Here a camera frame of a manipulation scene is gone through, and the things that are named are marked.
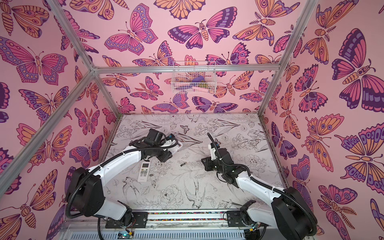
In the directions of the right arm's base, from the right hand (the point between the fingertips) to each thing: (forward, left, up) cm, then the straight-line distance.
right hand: (202, 158), depth 84 cm
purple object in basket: (+44, +2, +22) cm, 49 cm away
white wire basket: (+40, +5, +23) cm, 46 cm away
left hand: (+5, +19, +1) cm, 20 cm away
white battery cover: (-12, -9, +3) cm, 15 cm away
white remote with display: (+5, +16, +1) cm, 17 cm away
